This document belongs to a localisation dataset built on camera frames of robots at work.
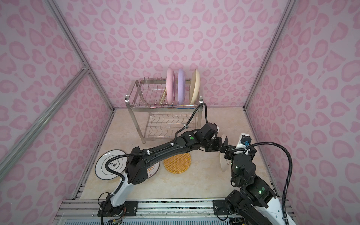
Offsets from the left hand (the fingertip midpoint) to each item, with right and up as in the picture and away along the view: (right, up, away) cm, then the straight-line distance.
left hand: (228, 149), depth 74 cm
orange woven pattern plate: (-27, -12, +14) cm, 33 cm away
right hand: (0, +6, -8) cm, 10 cm away
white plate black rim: (-66, -13, +16) cm, 69 cm away
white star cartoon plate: (-1, -8, +3) cm, 9 cm away
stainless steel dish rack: (-47, +17, +36) cm, 61 cm away
